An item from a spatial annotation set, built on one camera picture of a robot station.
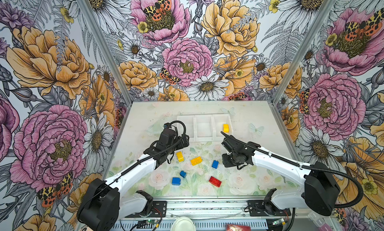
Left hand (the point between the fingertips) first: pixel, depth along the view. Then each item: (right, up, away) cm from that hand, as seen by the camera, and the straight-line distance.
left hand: (182, 143), depth 86 cm
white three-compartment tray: (+15, +7, +20) cm, 26 cm away
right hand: (+25, -12, -4) cm, 28 cm away
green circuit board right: (+47, -34, -14) cm, 60 cm away
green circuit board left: (-14, -34, -15) cm, 40 cm away
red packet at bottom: (+25, -33, -19) cm, 46 cm away
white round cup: (+2, -37, -12) cm, 39 cm away
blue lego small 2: (+1, -17, -1) cm, 17 cm away
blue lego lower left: (-3, -20, -2) cm, 21 cm away
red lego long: (+18, -20, -4) cm, 27 cm away
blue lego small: (+19, -13, +4) cm, 23 cm away
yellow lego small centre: (-2, -9, +6) cm, 11 cm away
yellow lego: (+28, +7, +17) cm, 34 cm away
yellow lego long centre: (+8, -11, +5) cm, 15 cm away
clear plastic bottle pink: (+65, -33, -16) cm, 74 cm away
